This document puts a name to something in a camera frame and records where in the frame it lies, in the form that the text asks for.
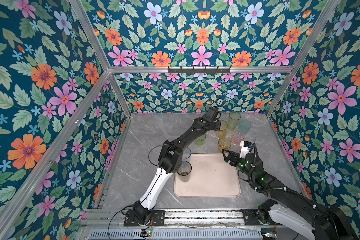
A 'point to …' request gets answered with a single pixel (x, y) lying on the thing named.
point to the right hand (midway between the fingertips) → (226, 151)
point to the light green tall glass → (234, 118)
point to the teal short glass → (245, 126)
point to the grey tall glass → (184, 173)
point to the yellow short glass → (224, 143)
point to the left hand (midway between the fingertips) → (221, 120)
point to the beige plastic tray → (211, 176)
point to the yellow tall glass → (221, 133)
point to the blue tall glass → (186, 153)
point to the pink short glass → (238, 135)
